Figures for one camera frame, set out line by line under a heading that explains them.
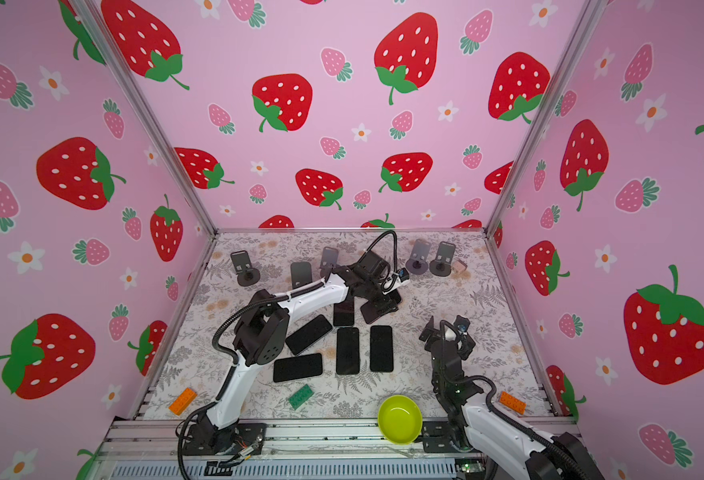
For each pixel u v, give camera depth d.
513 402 0.80
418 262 1.08
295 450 0.73
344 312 0.97
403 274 0.83
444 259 1.05
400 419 0.77
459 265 1.08
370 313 0.95
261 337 0.56
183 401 0.79
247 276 1.07
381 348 0.90
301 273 0.95
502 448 0.54
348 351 0.89
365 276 0.76
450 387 0.65
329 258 1.04
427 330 0.80
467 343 0.72
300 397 0.80
